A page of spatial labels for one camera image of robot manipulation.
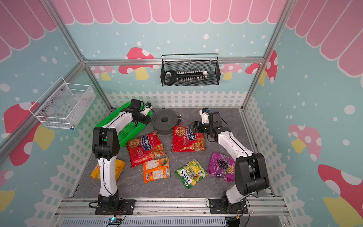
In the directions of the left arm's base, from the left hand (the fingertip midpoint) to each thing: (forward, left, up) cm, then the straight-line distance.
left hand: (148, 120), depth 104 cm
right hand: (-12, -33, +11) cm, 37 cm away
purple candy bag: (-34, -50, -1) cm, 60 cm away
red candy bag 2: (-15, -26, -3) cm, 31 cm away
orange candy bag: (-35, -10, -4) cm, 37 cm away
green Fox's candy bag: (-37, -32, -4) cm, 49 cm away
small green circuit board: (-61, +8, -9) cm, 62 cm away
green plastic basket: (-15, +9, +4) cm, 18 cm away
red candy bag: (-22, -1, -2) cm, 22 cm away
